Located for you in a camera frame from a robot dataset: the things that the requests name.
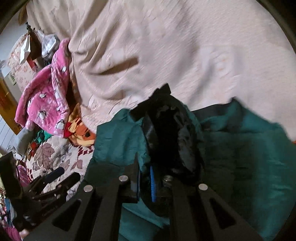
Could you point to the teal quilted puffer jacket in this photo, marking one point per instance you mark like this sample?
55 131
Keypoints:
246 160

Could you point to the person's left hand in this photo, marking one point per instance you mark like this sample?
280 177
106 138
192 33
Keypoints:
23 234

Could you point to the green cloth piece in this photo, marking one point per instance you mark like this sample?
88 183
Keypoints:
42 136

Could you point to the grey plastic bag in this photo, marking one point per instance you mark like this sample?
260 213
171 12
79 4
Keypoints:
50 44

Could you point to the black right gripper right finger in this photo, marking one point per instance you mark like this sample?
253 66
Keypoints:
195 211

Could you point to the pink penguin print blanket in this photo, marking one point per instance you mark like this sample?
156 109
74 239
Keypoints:
43 102

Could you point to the beige floral embossed bedspread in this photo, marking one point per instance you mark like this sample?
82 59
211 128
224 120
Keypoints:
206 51

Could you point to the orange yellow red cloth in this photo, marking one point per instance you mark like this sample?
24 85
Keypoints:
76 131

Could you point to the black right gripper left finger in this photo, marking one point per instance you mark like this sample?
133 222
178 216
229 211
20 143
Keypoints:
94 213

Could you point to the white leaf pattern blanket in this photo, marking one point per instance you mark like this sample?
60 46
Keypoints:
59 152

